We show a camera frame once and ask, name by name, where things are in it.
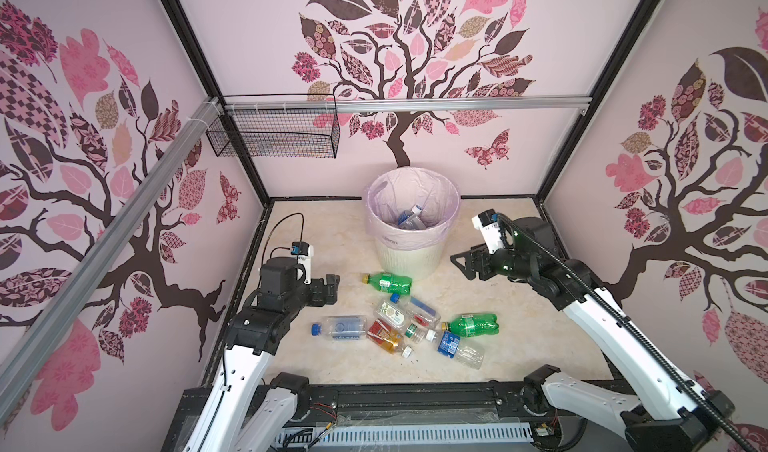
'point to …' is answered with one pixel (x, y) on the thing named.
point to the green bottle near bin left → (388, 282)
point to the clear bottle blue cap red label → (417, 311)
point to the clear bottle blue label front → (449, 345)
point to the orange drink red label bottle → (383, 334)
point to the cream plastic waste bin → (414, 249)
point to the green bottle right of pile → (473, 324)
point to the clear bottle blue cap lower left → (342, 327)
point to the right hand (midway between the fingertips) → (464, 250)
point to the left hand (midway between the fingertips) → (322, 283)
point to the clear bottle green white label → (397, 316)
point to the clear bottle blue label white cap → (410, 219)
